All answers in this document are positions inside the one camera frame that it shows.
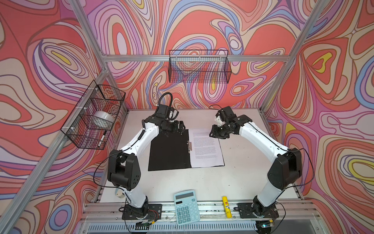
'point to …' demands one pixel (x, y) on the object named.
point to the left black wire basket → (90, 126)
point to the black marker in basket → (102, 138)
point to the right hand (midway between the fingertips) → (212, 138)
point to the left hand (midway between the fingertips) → (180, 127)
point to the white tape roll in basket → (103, 116)
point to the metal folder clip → (190, 146)
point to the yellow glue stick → (227, 207)
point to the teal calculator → (186, 207)
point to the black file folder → (172, 151)
